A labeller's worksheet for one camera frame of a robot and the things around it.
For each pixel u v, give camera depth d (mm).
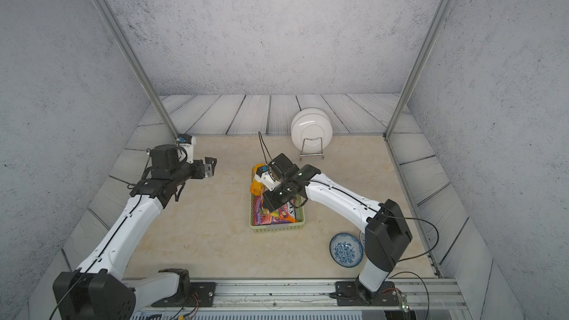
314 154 1114
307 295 741
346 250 815
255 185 881
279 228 849
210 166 726
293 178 582
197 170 708
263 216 840
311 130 1036
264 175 724
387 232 433
